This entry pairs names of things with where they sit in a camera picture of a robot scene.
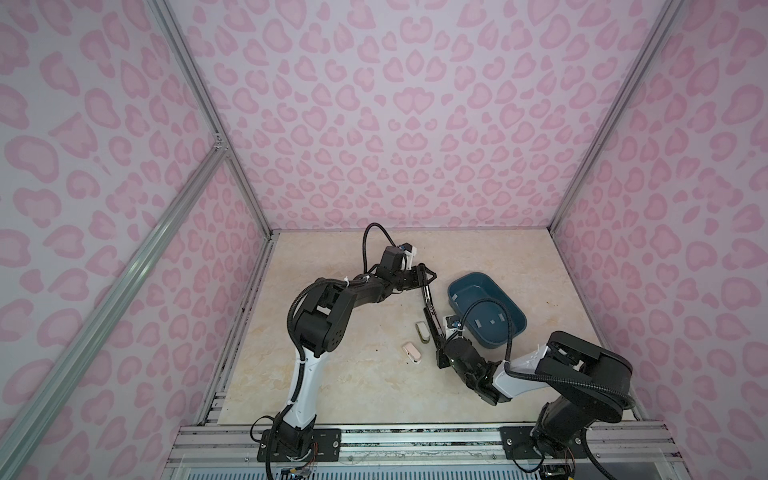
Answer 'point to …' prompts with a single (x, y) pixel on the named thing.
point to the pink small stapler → (412, 353)
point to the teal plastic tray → (487, 323)
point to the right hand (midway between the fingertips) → (438, 337)
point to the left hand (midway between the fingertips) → (435, 273)
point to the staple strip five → (478, 323)
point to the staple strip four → (501, 318)
